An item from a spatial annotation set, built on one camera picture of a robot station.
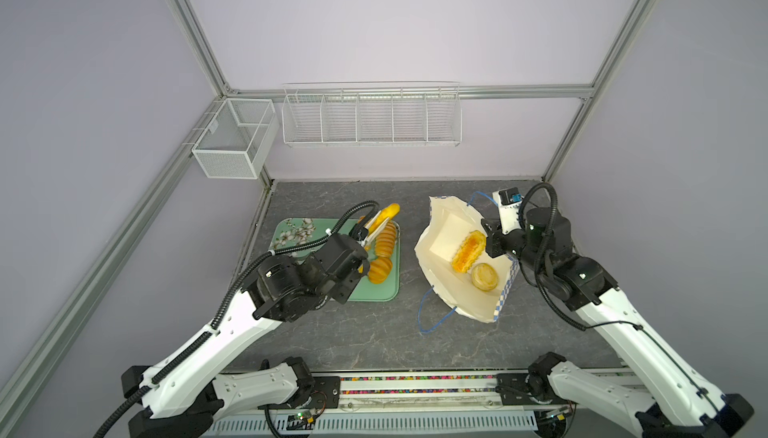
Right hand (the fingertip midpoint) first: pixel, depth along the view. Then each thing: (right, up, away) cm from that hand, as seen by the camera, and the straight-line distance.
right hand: (485, 221), depth 70 cm
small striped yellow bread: (-23, +2, +4) cm, 23 cm away
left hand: (-34, -11, -5) cm, 36 cm away
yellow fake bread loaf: (-25, -7, +27) cm, 38 cm away
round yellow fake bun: (+5, -18, +18) cm, 26 cm away
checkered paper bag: (+3, -22, +18) cm, 29 cm away
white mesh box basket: (-77, +27, +34) cm, 89 cm away
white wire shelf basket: (-13, +36, +34) cm, 52 cm away
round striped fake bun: (-26, -16, +21) cm, 37 cm away
